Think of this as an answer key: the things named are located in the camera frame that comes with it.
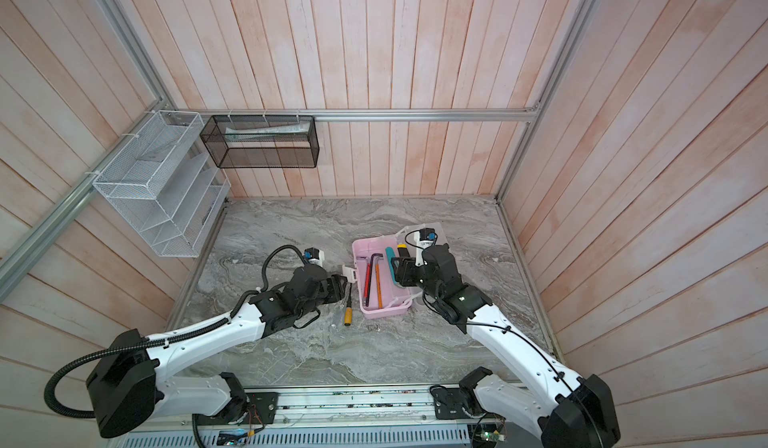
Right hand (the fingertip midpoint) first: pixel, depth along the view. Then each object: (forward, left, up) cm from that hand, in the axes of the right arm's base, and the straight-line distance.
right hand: (400, 259), depth 79 cm
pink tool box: (-6, 0, -11) cm, 13 cm away
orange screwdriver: (+1, +6, -19) cm, 20 cm away
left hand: (-5, +16, -7) cm, 19 cm away
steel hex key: (+11, +9, -19) cm, 24 cm away
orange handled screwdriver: (-7, +15, -18) cm, 25 cm away
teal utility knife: (+10, +2, -13) cm, 16 cm away
